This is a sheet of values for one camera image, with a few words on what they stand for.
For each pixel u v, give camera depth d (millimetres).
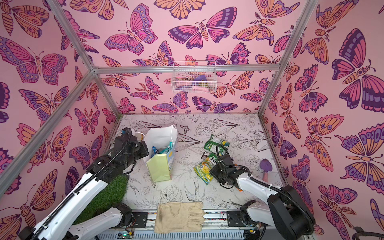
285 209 413
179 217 745
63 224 389
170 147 888
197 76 947
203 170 876
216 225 731
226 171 673
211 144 995
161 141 877
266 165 898
